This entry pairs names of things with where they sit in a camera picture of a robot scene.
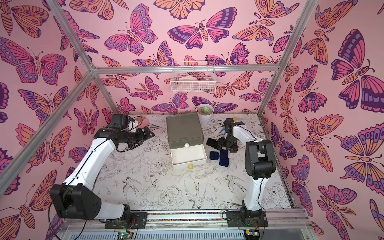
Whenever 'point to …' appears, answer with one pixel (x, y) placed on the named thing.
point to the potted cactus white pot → (205, 112)
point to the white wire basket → (195, 82)
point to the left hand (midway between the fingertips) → (150, 136)
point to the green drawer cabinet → (185, 139)
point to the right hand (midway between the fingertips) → (221, 149)
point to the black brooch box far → (211, 142)
